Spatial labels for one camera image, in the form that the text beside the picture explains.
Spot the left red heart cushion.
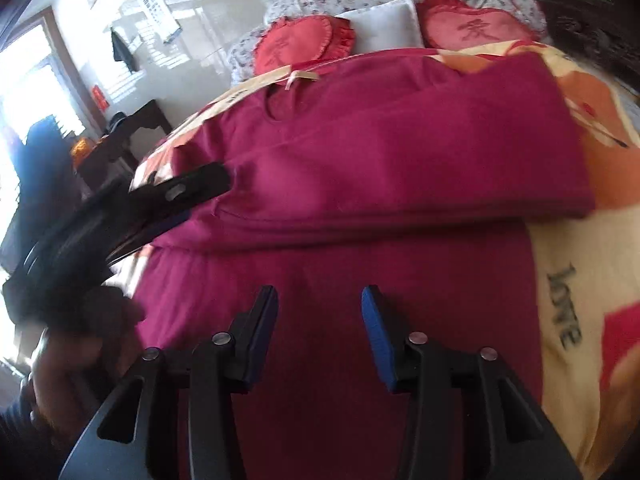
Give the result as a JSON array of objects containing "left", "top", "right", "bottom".
[{"left": 254, "top": 15, "right": 356, "bottom": 75}]

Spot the orange cream love blanket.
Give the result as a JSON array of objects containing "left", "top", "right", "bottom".
[{"left": 148, "top": 41, "right": 639, "bottom": 479}]

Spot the wall calendar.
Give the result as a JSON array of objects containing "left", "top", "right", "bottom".
[{"left": 139, "top": 0, "right": 182, "bottom": 44}]

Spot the dark carved wooden nightstand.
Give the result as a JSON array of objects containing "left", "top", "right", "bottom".
[{"left": 535, "top": 0, "right": 639, "bottom": 94}]

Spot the right red heart cushion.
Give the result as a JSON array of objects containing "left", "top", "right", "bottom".
[{"left": 416, "top": 0, "right": 539, "bottom": 51}]

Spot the dark hanging cloth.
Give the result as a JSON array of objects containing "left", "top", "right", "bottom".
[{"left": 111, "top": 29, "right": 138, "bottom": 74}]

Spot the black hat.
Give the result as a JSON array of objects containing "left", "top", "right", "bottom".
[{"left": 106, "top": 112, "right": 127, "bottom": 134}]

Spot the dark wooden side table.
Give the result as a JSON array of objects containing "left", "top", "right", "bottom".
[{"left": 77, "top": 100, "right": 172, "bottom": 192}]

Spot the maroon long-sleeve sweater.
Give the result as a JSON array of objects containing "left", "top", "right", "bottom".
[{"left": 134, "top": 52, "right": 594, "bottom": 479}]

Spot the white square pillow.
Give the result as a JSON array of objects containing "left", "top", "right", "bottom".
[{"left": 338, "top": 0, "right": 424, "bottom": 54}]

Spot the red heart cushion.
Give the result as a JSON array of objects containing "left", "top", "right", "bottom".
[
  {"left": 254, "top": 15, "right": 356, "bottom": 75},
  {"left": 416, "top": 0, "right": 539, "bottom": 51}
]

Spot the red wall sticker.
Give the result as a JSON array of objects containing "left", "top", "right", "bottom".
[{"left": 91, "top": 84, "right": 110, "bottom": 113}]

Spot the person's hand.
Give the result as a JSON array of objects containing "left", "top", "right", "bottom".
[{"left": 30, "top": 287, "right": 144, "bottom": 444}]

